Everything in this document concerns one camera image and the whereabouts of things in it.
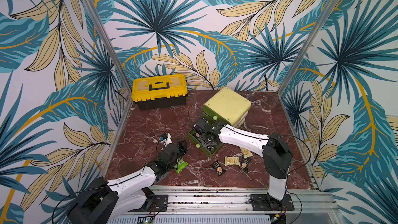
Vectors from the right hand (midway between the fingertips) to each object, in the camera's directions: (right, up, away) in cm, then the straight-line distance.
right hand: (207, 139), depth 88 cm
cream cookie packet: (+14, -12, -2) cm, 18 cm away
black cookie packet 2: (+5, -15, -4) cm, 16 cm away
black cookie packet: (+20, -12, -2) cm, 24 cm away
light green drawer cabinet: (+11, +18, -5) cm, 22 cm away
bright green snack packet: (-15, -13, -4) cm, 20 cm away
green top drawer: (+3, +14, -6) cm, 15 cm away
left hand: (-14, -3, -2) cm, 14 cm away
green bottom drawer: (+2, -7, +1) cm, 7 cm away
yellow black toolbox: (-30, +28, +10) cm, 42 cm away
